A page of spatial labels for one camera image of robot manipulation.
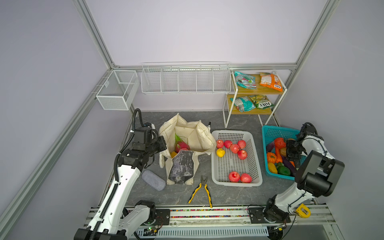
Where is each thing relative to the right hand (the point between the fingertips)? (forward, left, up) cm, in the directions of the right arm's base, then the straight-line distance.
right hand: (288, 150), depth 90 cm
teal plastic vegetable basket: (+14, +6, -2) cm, 16 cm away
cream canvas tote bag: (+5, +54, +8) cm, 55 cm away
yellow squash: (-10, +12, -2) cm, 16 cm away
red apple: (-2, +63, +6) cm, 63 cm away
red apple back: (+6, +36, -2) cm, 36 cm away
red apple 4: (+6, +41, -2) cm, 41 cm away
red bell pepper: (+5, +4, +1) cm, 6 cm away
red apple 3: (-16, +28, -1) cm, 33 cm away
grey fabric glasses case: (-16, +80, -4) cm, 82 cm away
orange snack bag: (+30, +11, +29) cm, 43 cm away
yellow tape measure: (-31, +2, -6) cm, 32 cm away
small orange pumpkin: (-4, +10, -2) cm, 11 cm away
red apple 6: (-2, +28, -2) cm, 28 cm away
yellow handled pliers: (-17, +52, -6) cm, 55 cm away
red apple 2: (-16, +35, -1) cm, 38 cm away
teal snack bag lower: (+29, +24, +12) cm, 39 cm away
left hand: (-5, +71, +17) cm, 73 cm away
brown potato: (-1, +3, 0) cm, 4 cm away
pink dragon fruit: (+4, +66, +1) cm, 66 cm away
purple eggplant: (+6, +7, -4) cm, 10 cm away
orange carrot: (-2, +5, -4) cm, 7 cm away
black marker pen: (+27, +46, -6) cm, 54 cm away
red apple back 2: (+3, +32, -2) cm, 32 cm away
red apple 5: (+6, +27, -3) cm, 27 cm away
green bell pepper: (-11, +7, -2) cm, 13 cm away
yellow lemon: (-1, +41, -1) cm, 41 cm away
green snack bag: (+31, +12, +12) cm, 35 cm away
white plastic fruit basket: (-10, +36, -6) cm, 37 cm away
